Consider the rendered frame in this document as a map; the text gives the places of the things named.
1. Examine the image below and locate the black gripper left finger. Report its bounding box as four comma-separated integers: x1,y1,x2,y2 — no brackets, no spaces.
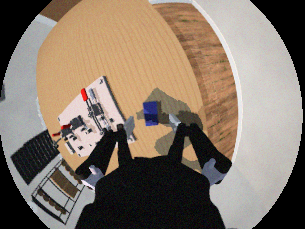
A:
75,116,140,190

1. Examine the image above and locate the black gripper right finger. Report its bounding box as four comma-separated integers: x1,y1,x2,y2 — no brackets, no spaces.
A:
159,114,232,187

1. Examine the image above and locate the white fixture plate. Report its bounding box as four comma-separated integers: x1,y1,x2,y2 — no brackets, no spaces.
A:
58,76,125,157

